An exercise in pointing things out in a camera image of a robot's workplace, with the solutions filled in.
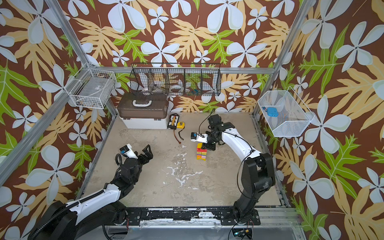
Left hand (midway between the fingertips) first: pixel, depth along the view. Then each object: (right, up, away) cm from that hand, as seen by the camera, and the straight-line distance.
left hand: (143, 146), depth 83 cm
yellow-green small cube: (+32, -5, +6) cm, 33 cm away
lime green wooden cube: (+35, -5, +6) cm, 36 cm away
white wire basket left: (-31, +35, +3) cm, 47 cm away
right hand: (+34, +2, +5) cm, 35 cm away
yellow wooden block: (+32, 0, +3) cm, 32 cm away
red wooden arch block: (+33, -2, +3) cm, 34 cm away
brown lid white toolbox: (-3, +22, +10) cm, 24 cm away
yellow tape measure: (+19, +13, +28) cm, 36 cm away
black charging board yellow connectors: (+13, +16, +31) cm, 37 cm away
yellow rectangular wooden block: (+32, -9, +11) cm, 35 cm away
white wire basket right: (+81, +18, -1) cm, 83 cm away
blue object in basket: (+75, +20, +3) cm, 78 cm away
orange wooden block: (+32, -7, +8) cm, 33 cm away
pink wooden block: (+35, -7, +8) cm, 37 cm away
